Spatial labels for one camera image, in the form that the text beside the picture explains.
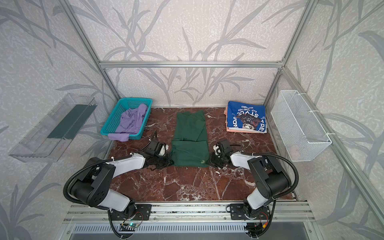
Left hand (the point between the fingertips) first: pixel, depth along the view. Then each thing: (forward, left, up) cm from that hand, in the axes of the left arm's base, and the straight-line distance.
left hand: (176, 158), depth 90 cm
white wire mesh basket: (-5, -58, +33) cm, 66 cm away
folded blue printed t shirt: (+30, -47, +4) cm, 56 cm away
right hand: (+1, -18, -1) cm, 18 cm away
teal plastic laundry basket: (+41, +45, +3) cm, 61 cm away
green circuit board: (-33, +17, -2) cm, 38 cm away
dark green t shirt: (+7, -8, +1) cm, 11 cm away
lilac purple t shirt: (+28, +38, -2) cm, 47 cm away
